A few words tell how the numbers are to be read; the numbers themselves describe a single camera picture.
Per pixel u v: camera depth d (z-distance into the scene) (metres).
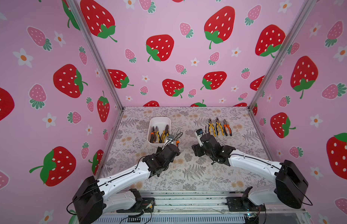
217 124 1.08
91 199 0.39
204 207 0.74
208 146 0.64
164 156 0.60
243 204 0.66
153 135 0.98
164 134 1.01
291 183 0.40
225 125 1.08
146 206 0.72
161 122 1.10
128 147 0.98
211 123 1.10
